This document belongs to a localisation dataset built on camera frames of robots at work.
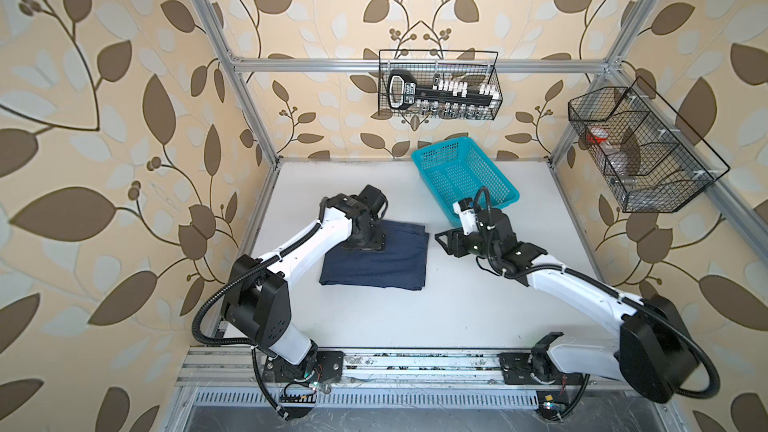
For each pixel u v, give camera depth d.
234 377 0.74
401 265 0.90
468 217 0.75
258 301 0.43
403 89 0.84
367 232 0.71
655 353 0.40
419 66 0.91
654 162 0.72
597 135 0.81
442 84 0.83
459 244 0.73
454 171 1.19
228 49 0.89
